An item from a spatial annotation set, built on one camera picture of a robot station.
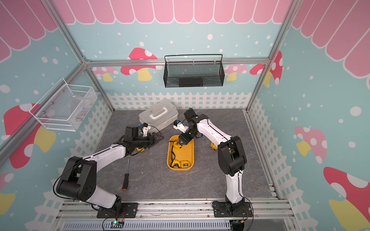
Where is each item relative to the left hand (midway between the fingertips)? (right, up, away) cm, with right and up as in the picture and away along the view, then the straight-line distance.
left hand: (162, 141), depth 88 cm
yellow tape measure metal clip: (+14, -14, 0) cm, 20 cm away
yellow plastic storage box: (+11, -12, +6) cm, 17 cm away
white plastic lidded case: (-4, +16, +12) cm, 21 cm away
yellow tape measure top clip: (+33, -5, +9) cm, 35 cm away
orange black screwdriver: (-20, -24, -6) cm, 32 cm away
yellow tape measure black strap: (+7, -9, +7) cm, 13 cm away
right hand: (+14, +1, +3) cm, 14 cm away
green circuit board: (-21, -41, -15) cm, 48 cm away
